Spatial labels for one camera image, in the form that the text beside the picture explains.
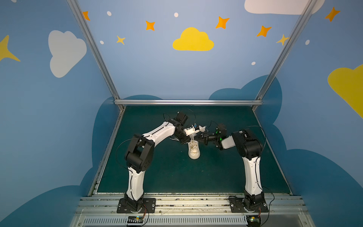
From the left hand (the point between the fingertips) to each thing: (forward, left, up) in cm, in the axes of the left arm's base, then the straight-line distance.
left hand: (187, 138), depth 94 cm
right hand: (-2, -4, +3) cm, 5 cm away
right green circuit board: (-44, -35, -10) cm, 57 cm away
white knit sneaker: (-9, -4, -1) cm, 10 cm away
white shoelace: (-6, +6, +6) cm, 11 cm away
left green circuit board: (-45, +28, -10) cm, 53 cm away
